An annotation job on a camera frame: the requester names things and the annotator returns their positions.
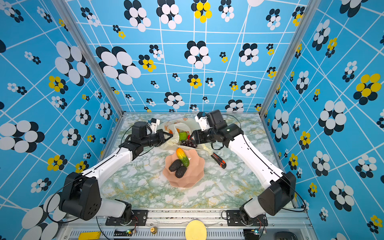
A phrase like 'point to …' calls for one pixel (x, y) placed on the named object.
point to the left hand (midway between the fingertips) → (173, 134)
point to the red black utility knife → (219, 160)
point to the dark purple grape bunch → (189, 143)
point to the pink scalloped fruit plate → (194, 171)
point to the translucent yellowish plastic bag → (181, 128)
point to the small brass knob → (153, 230)
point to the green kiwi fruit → (183, 136)
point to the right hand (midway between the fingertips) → (197, 135)
